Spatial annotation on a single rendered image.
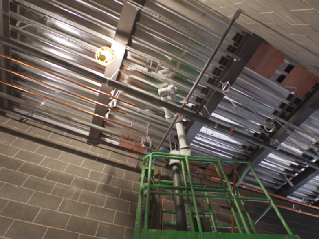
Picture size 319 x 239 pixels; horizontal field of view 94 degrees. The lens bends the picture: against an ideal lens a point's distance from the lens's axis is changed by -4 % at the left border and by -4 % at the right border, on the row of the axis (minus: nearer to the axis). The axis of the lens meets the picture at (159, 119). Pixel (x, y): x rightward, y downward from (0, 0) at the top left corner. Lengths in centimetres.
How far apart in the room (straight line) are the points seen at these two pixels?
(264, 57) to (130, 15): 226
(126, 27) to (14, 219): 291
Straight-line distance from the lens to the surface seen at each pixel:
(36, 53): 242
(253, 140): 291
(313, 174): 579
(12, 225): 285
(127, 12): 259
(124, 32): 260
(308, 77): 397
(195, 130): 322
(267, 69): 341
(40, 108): 317
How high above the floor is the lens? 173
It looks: 58 degrees up
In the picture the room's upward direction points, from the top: straight up
